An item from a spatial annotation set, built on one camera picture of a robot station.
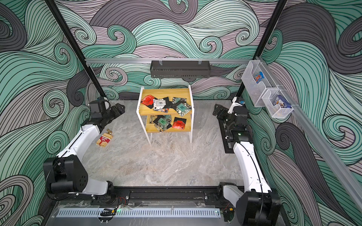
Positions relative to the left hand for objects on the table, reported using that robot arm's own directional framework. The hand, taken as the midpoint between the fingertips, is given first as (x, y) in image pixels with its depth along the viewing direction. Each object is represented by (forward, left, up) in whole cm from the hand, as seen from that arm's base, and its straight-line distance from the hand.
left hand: (120, 107), depth 85 cm
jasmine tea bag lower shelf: (-7, -26, -6) cm, 27 cm away
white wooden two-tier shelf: (-10, -31, +9) cm, 34 cm away
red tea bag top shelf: (-4, -19, +10) cm, 22 cm away
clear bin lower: (-12, -84, +11) cm, 86 cm away
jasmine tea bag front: (-10, -38, +10) cm, 41 cm away
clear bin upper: (+7, -83, +7) cm, 84 cm away
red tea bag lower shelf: (-7, -36, -7) cm, 38 cm away
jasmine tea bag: (-3, -34, +9) cm, 36 cm away
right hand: (-6, -61, +6) cm, 61 cm away
